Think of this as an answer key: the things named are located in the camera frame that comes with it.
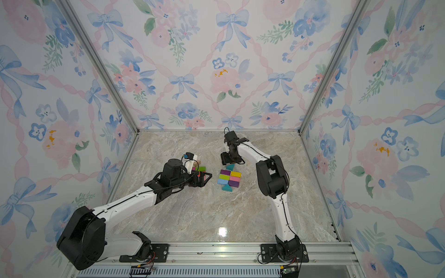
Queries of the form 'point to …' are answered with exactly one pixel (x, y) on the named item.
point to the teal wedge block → (227, 187)
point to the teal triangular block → (230, 167)
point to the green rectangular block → (201, 169)
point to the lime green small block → (223, 176)
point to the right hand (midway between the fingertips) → (228, 160)
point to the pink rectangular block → (234, 178)
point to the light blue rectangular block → (221, 181)
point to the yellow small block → (235, 174)
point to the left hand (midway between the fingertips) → (206, 173)
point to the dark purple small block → (225, 172)
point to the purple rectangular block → (233, 183)
